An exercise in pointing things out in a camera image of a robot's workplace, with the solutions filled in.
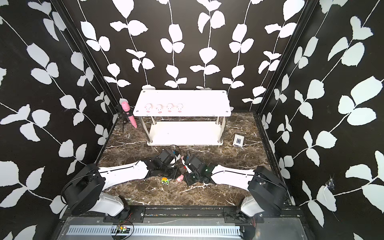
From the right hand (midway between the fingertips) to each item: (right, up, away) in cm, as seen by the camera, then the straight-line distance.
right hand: (184, 177), depth 82 cm
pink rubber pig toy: (-17, +39, -8) cm, 43 cm away
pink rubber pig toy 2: (-2, -1, +1) cm, 3 cm away
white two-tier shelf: (+12, +32, +32) cm, 47 cm away
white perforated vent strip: (-13, -22, -12) cm, 28 cm away
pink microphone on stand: (-40, +38, +13) cm, 56 cm away
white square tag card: (+36, +18, +19) cm, 45 cm away
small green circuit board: (-29, -21, -12) cm, 38 cm away
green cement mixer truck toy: (-11, -3, +1) cm, 11 cm away
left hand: (-2, +2, +3) cm, 4 cm away
